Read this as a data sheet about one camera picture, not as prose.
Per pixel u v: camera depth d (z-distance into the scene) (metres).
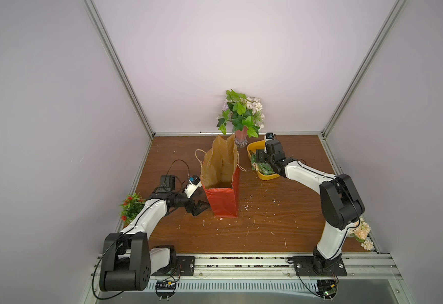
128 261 0.41
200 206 0.74
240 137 1.09
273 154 0.73
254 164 0.95
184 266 0.74
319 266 0.65
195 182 0.74
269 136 0.83
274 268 0.74
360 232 0.70
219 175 0.96
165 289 0.71
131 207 0.73
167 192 0.67
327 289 0.71
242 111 0.87
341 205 0.48
